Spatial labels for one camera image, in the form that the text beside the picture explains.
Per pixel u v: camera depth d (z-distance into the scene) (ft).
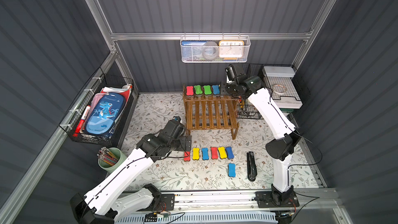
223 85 2.34
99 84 2.54
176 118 2.17
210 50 2.87
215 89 2.69
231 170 2.71
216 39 2.92
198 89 2.72
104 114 2.11
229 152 2.92
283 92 3.07
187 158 2.84
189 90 2.72
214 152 2.92
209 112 2.98
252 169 2.60
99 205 1.24
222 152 2.92
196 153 2.93
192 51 3.00
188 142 2.16
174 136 1.80
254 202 2.42
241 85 1.82
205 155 2.92
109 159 2.37
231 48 2.91
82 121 2.12
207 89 2.72
